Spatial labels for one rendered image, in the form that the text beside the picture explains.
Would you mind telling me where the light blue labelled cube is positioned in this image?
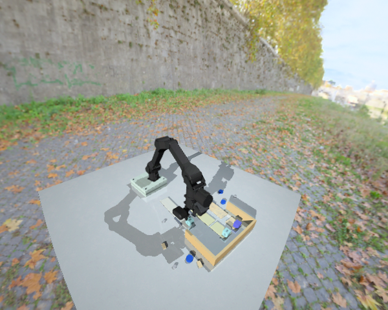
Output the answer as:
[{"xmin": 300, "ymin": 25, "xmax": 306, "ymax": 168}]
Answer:
[{"xmin": 186, "ymin": 217, "xmax": 194, "ymax": 226}]

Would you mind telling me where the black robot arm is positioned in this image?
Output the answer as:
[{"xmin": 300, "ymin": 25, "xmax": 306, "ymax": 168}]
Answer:
[{"xmin": 145, "ymin": 136, "xmax": 213, "ymax": 216}]

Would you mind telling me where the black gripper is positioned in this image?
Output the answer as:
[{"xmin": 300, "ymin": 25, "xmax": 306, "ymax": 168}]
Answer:
[{"xmin": 173, "ymin": 194, "xmax": 197, "ymax": 221}]

